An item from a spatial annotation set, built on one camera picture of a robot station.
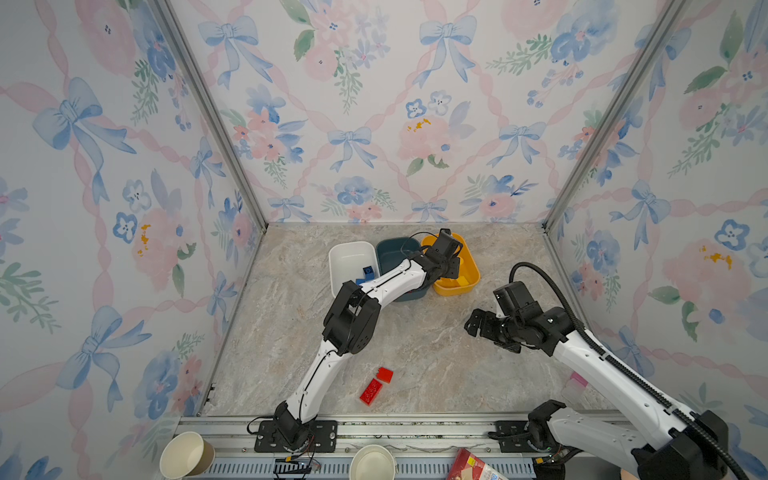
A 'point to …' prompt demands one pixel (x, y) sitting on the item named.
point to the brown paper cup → (186, 454)
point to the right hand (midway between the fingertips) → (477, 329)
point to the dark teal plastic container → (391, 252)
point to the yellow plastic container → (468, 271)
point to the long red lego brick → (370, 394)
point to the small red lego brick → (384, 374)
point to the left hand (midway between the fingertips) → (455, 262)
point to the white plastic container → (347, 261)
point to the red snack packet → (466, 466)
